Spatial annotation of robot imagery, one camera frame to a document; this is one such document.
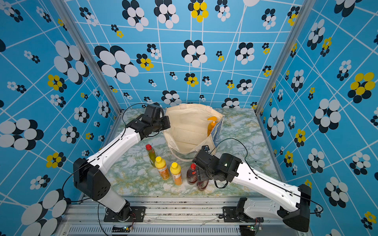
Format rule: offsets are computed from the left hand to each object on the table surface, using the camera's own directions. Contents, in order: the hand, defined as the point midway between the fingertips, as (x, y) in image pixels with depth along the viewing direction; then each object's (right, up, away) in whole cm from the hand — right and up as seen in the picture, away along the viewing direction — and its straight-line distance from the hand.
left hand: (172, 120), depth 83 cm
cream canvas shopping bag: (+12, -3, +14) cm, 18 cm away
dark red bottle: (+11, -30, -7) cm, 33 cm away
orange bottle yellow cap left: (-4, -22, -12) cm, 25 cm away
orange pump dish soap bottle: (+23, -3, +1) cm, 23 cm away
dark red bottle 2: (+17, -35, -5) cm, 39 cm away
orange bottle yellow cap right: (+4, -24, -15) cm, 28 cm away
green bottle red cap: (-12, -20, +2) cm, 23 cm away
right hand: (+18, -25, -12) cm, 33 cm away
